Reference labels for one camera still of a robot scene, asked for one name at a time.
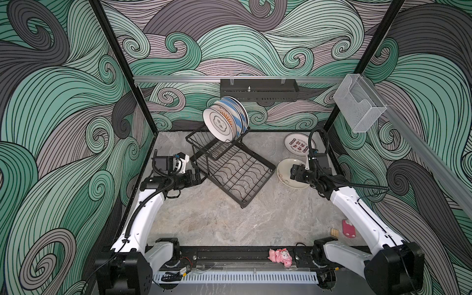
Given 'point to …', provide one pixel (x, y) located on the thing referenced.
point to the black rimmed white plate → (217, 126)
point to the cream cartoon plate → (283, 171)
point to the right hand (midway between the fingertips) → (300, 171)
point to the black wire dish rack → (235, 168)
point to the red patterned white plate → (298, 144)
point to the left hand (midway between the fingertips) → (199, 176)
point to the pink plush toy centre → (281, 255)
